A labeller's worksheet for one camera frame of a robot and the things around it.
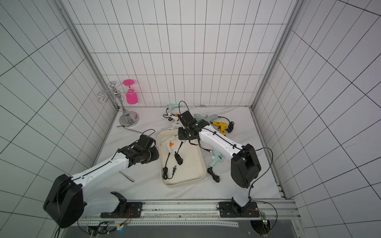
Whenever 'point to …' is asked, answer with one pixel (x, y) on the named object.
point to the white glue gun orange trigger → (175, 117)
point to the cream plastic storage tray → (180, 161)
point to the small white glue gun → (169, 143)
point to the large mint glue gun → (208, 117)
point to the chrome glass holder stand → (127, 119)
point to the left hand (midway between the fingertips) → (156, 157)
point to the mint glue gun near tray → (217, 156)
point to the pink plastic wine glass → (131, 96)
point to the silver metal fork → (128, 129)
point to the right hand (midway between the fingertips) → (176, 136)
